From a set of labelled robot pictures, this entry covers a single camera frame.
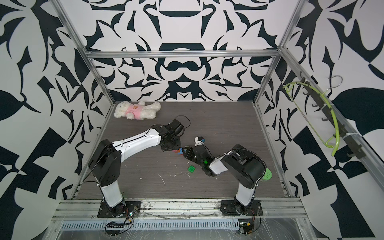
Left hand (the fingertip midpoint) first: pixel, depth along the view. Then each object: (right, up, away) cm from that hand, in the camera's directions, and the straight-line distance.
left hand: (177, 144), depth 89 cm
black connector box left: (-28, -36, -16) cm, 49 cm away
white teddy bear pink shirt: (-28, +20, +14) cm, 37 cm away
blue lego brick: (+2, -4, 0) cm, 5 cm away
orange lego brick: (0, -4, -1) cm, 4 cm away
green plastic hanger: (+63, +32, -4) cm, 70 cm away
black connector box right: (+35, -36, -18) cm, 53 cm away
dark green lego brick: (+9, -13, -3) cm, 16 cm away
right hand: (+3, -3, +2) cm, 5 cm away
